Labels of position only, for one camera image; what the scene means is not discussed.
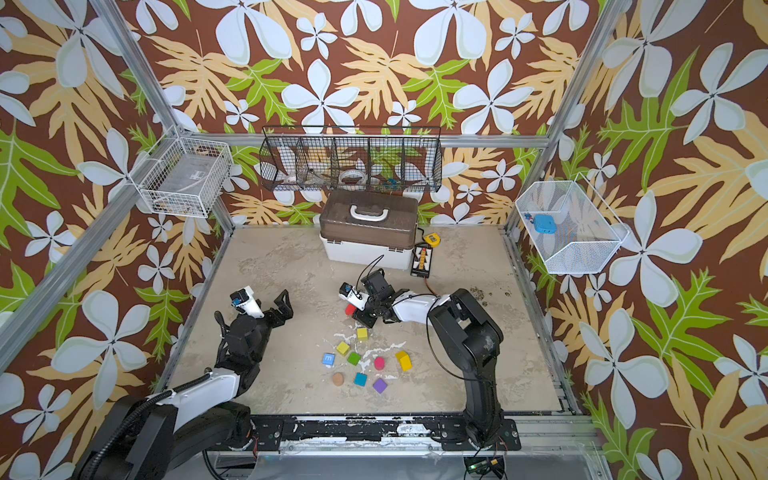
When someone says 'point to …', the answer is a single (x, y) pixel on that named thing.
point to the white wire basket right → (587, 232)
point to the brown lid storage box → (371, 230)
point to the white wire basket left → (183, 174)
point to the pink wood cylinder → (379, 363)
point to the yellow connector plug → (433, 239)
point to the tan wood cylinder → (338, 379)
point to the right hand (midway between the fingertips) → (355, 310)
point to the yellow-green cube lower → (343, 348)
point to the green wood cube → (354, 358)
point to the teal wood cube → (360, 379)
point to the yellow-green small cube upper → (362, 334)
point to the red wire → (428, 286)
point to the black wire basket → (351, 158)
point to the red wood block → (350, 309)
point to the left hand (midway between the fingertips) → (271, 292)
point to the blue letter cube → (328, 359)
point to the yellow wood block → (404, 360)
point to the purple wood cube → (379, 385)
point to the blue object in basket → (545, 223)
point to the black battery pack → (421, 259)
